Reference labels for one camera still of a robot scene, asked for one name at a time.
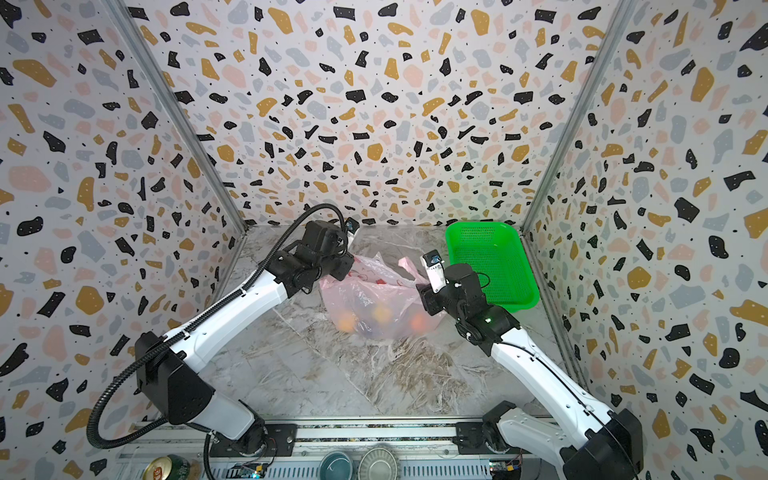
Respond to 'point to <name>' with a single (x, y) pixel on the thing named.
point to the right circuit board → (500, 469)
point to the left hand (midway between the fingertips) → (344, 247)
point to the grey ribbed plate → (377, 464)
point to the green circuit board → (243, 470)
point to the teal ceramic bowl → (336, 466)
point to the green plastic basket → (496, 252)
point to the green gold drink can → (169, 467)
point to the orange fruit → (346, 323)
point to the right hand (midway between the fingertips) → (423, 275)
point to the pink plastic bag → (379, 299)
